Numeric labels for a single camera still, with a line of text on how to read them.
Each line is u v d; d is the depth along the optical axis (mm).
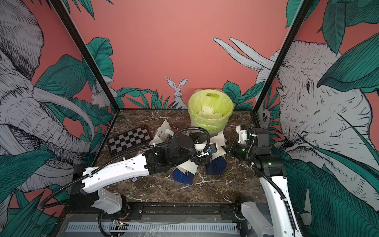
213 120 763
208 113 1010
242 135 609
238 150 570
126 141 982
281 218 378
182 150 462
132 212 734
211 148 512
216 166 734
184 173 684
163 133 774
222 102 943
